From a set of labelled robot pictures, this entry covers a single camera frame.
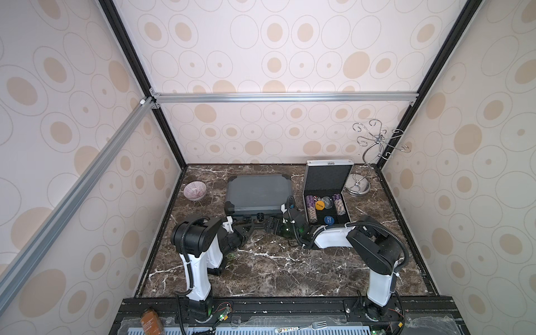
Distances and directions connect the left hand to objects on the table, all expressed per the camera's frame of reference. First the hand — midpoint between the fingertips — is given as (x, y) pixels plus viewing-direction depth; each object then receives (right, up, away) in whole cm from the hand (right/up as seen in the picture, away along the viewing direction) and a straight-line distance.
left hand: (260, 226), depth 89 cm
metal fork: (+20, -30, -19) cm, 40 cm away
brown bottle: (-35, -28, -21) cm, 49 cm away
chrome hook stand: (+49, +34, -1) cm, 59 cm away
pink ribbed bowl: (-34, +15, +17) cm, 41 cm away
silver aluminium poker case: (+30, +19, +8) cm, 36 cm away
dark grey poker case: (-2, +13, +10) cm, 17 cm away
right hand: (+7, 0, +4) cm, 8 cm away
